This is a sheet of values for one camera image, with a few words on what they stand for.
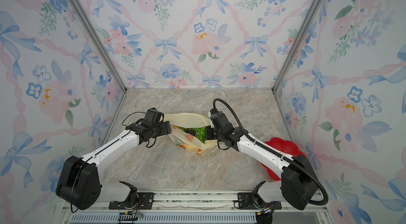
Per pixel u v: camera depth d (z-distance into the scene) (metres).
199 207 0.73
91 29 0.86
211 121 0.65
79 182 0.40
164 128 0.78
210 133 0.72
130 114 0.72
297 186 0.41
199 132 0.92
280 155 0.45
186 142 0.83
